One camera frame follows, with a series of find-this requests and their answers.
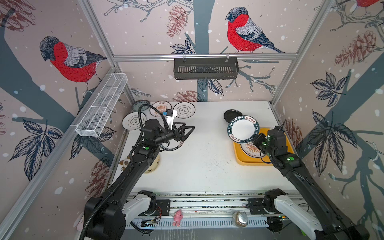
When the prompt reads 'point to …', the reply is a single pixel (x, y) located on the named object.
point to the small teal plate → (136, 105)
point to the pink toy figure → (177, 218)
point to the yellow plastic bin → (241, 158)
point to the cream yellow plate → (154, 166)
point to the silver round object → (240, 219)
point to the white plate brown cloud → (185, 110)
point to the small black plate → (230, 114)
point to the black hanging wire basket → (206, 68)
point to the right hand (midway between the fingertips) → (251, 136)
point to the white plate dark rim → (131, 121)
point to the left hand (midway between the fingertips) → (189, 127)
